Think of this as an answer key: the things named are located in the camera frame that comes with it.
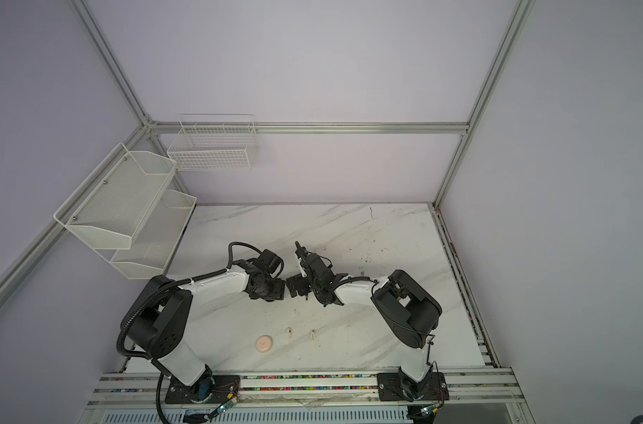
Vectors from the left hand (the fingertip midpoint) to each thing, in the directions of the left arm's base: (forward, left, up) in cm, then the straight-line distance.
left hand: (274, 296), depth 92 cm
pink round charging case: (-17, +1, +2) cm, 17 cm away
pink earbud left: (-12, -6, 0) cm, 13 cm away
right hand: (+4, -7, +4) cm, 9 cm away
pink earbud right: (-13, -14, 0) cm, 19 cm away
